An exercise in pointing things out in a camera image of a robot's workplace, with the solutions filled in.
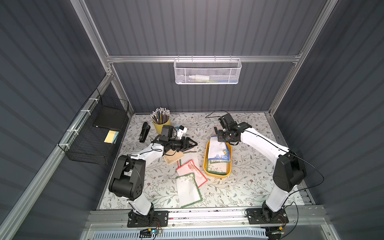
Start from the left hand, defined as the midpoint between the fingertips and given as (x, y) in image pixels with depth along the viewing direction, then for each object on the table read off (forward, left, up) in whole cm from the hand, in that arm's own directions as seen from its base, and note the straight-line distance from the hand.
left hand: (195, 145), depth 84 cm
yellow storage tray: (-10, -19, -8) cm, 23 cm away
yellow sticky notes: (-1, +43, +11) cm, 44 cm away
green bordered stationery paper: (+1, +4, -15) cm, 15 cm away
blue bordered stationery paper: (-1, -13, -3) cm, 13 cm away
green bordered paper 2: (-20, +4, -15) cm, 25 cm away
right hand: (+6, -15, -1) cm, 17 cm away
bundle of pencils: (+22, +23, +2) cm, 32 cm away
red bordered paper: (-7, +4, -15) cm, 17 cm away
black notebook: (+9, +46, +13) cm, 48 cm away
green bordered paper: (-7, -13, -12) cm, 20 cm away
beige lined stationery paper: (-7, +12, 0) cm, 14 cm away
